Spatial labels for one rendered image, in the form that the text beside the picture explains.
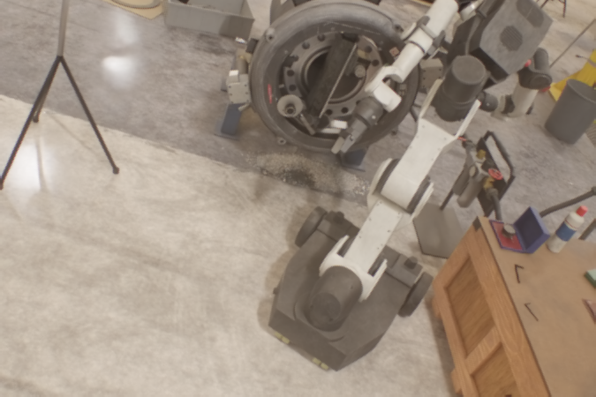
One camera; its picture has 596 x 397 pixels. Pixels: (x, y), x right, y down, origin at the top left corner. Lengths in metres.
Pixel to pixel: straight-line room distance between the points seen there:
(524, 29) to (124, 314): 1.72
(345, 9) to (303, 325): 1.24
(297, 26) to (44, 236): 1.29
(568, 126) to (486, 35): 2.93
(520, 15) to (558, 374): 1.21
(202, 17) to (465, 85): 2.48
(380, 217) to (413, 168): 0.22
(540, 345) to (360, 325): 0.62
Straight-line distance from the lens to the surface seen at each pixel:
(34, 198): 2.43
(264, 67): 2.40
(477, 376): 2.27
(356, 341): 2.04
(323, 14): 2.32
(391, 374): 2.25
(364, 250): 2.07
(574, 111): 4.85
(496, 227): 2.38
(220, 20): 4.02
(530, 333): 2.03
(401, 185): 1.94
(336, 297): 1.87
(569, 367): 2.04
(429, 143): 2.00
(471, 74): 1.89
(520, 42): 2.11
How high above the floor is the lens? 1.66
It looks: 35 degrees down
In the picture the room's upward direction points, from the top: 22 degrees clockwise
